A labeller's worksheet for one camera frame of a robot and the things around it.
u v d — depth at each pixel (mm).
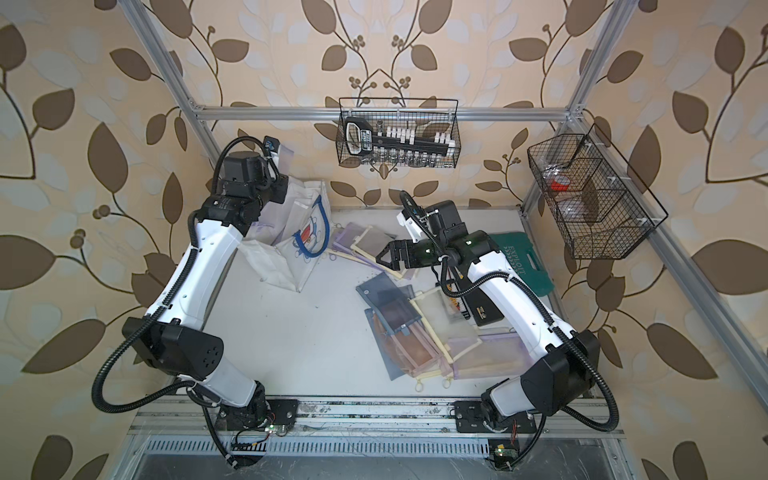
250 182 558
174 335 414
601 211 737
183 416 765
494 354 838
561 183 807
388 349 835
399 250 643
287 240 831
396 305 927
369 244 1069
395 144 829
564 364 394
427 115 911
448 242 568
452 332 869
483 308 906
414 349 831
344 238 1083
